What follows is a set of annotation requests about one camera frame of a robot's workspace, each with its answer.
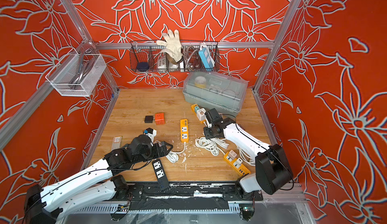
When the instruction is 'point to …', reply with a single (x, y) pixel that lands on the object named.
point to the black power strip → (160, 174)
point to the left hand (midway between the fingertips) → (168, 147)
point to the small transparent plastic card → (117, 143)
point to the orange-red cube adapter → (159, 118)
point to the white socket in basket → (162, 63)
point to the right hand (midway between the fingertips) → (206, 132)
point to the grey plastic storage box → (220, 92)
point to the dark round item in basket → (142, 66)
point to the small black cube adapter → (148, 119)
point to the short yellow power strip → (184, 130)
